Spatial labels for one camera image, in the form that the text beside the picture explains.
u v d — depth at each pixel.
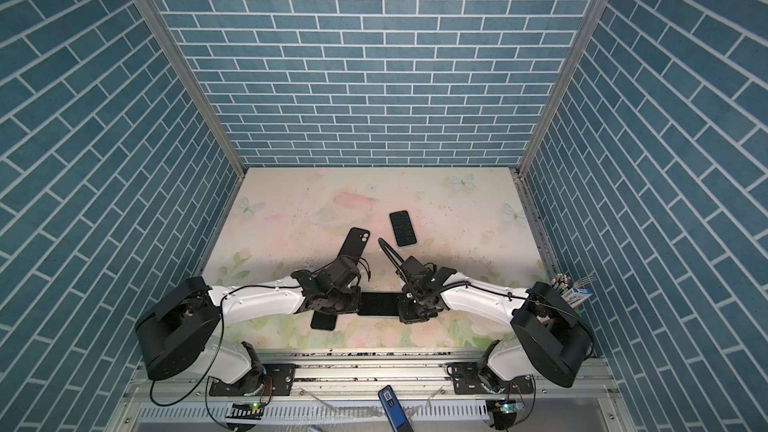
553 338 0.43
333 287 0.68
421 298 0.64
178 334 0.43
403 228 1.05
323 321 0.82
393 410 0.67
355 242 1.00
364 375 0.76
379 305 0.77
